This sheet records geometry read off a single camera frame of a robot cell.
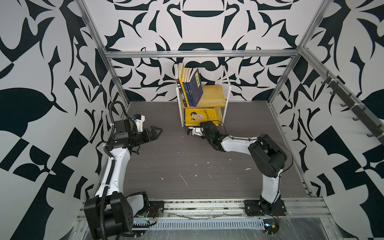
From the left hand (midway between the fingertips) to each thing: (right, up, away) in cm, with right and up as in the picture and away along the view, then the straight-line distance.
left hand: (155, 130), depth 80 cm
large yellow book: (+14, +21, +2) cm, 25 cm away
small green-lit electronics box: (+56, -44, -8) cm, 72 cm away
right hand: (+27, +6, +14) cm, 31 cm away
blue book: (+16, +23, -2) cm, 28 cm away
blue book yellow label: (+16, +23, -2) cm, 28 cm away
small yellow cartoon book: (+20, +7, +19) cm, 29 cm away
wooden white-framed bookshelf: (+33, +20, +17) cm, 42 cm away
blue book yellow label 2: (+21, +24, +8) cm, 33 cm away
